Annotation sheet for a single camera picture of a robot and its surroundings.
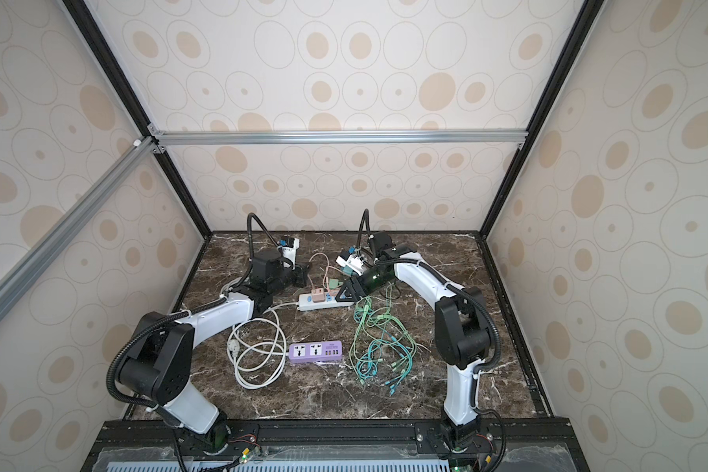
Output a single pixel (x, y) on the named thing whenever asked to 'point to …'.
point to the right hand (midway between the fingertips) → (345, 295)
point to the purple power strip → (319, 351)
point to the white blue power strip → (305, 302)
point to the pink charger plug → (319, 295)
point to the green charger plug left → (333, 283)
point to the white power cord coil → (259, 347)
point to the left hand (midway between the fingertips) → (318, 258)
